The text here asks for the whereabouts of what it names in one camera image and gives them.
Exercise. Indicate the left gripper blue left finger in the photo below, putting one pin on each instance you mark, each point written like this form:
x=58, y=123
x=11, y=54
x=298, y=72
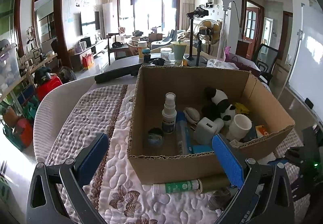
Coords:
x=89, y=159

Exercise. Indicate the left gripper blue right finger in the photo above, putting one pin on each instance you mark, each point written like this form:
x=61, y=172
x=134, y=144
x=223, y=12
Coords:
x=230, y=160

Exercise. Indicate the grey oval stone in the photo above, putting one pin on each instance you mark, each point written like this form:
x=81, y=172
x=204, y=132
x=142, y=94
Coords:
x=220, y=199

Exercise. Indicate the white cup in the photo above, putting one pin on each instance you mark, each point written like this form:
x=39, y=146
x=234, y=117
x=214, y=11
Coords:
x=239, y=127

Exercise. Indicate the white power adapter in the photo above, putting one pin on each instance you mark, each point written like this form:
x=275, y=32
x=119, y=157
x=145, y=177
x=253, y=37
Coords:
x=205, y=131

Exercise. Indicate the blue white tube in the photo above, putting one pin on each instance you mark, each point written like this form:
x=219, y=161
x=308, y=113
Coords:
x=183, y=136

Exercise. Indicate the quilted patterned bedspread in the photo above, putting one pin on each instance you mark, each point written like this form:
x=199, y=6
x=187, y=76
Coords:
x=115, y=190

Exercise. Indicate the yellow box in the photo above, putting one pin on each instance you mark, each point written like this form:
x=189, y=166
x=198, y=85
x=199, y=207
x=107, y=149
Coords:
x=241, y=109

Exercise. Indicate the panda plush toy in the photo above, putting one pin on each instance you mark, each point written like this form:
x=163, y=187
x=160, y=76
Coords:
x=217, y=106

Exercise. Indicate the green white glue stick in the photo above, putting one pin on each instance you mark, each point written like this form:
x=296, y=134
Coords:
x=176, y=187

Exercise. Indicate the brown cardboard box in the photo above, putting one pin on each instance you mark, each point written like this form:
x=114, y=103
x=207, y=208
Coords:
x=178, y=110

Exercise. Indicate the white spray bottle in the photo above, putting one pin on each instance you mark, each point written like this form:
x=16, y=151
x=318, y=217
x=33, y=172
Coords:
x=169, y=113

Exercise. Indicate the clear tissue box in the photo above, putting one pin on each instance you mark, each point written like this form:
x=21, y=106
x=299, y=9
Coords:
x=218, y=64

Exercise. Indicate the white board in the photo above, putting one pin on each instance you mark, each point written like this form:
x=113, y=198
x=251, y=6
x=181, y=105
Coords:
x=306, y=75

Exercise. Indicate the black office chair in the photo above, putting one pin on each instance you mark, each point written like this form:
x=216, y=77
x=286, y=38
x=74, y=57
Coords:
x=265, y=57

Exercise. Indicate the green plastic cup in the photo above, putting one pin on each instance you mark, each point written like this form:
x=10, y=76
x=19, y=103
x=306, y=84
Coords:
x=179, y=49

